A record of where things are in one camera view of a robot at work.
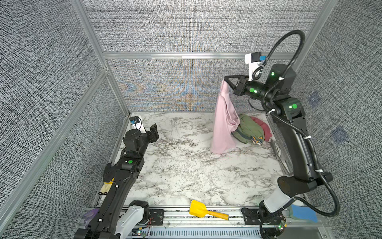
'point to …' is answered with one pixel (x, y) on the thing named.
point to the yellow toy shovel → (199, 209)
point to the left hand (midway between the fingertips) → (150, 125)
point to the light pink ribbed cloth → (227, 122)
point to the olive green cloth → (247, 128)
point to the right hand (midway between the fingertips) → (222, 76)
